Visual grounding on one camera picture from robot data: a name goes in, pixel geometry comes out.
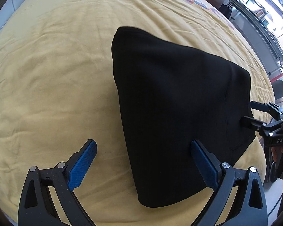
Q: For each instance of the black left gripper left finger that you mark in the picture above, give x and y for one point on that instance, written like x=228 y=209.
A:
x=36 y=205

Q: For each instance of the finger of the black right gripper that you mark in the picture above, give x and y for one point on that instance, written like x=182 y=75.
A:
x=266 y=107
x=258 y=125

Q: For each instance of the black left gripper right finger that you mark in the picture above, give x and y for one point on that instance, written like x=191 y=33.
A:
x=249 y=205

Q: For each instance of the black pants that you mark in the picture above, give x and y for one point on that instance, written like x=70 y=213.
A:
x=169 y=96

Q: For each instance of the grey office chair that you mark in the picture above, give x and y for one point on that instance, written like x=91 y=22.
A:
x=277 y=87

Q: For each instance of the black bag by dresser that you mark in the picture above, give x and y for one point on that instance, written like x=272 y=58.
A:
x=226 y=10

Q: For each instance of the yellow printed duvet cover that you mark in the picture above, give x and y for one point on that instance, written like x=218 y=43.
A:
x=57 y=91

